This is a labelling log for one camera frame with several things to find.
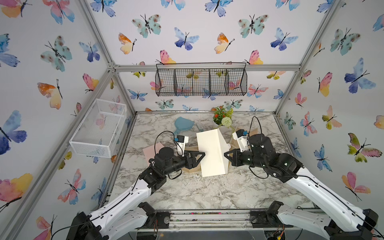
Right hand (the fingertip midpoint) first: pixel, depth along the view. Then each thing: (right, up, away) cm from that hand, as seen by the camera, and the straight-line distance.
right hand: (226, 153), depth 67 cm
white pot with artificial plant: (+3, +18, +30) cm, 36 cm away
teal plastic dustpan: (-24, +14, +48) cm, 55 cm away
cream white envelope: (-5, +3, +10) cm, 11 cm away
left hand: (-10, -1, +3) cm, 10 cm away
